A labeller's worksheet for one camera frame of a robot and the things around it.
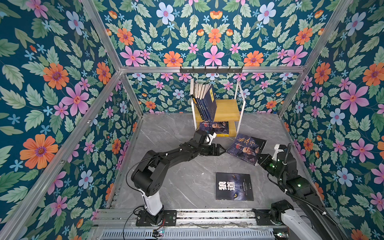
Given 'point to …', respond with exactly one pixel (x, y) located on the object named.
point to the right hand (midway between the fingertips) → (256, 153)
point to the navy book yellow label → (194, 99)
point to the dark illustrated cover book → (219, 127)
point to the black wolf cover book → (230, 186)
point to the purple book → (247, 148)
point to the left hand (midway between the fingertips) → (224, 148)
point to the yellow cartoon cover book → (222, 135)
